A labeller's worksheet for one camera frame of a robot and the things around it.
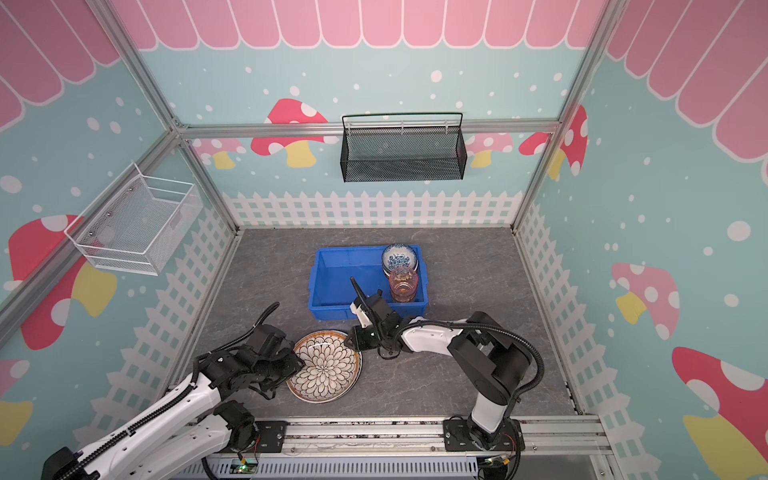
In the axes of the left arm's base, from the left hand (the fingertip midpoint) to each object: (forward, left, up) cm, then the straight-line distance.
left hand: (300, 373), depth 80 cm
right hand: (+9, -11, +1) cm, 14 cm away
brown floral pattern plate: (+2, -8, -3) cm, 9 cm away
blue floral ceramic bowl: (+38, -26, +5) cm, 46 cm away
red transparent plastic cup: (+27, -28, +6) cm, 39 cm away
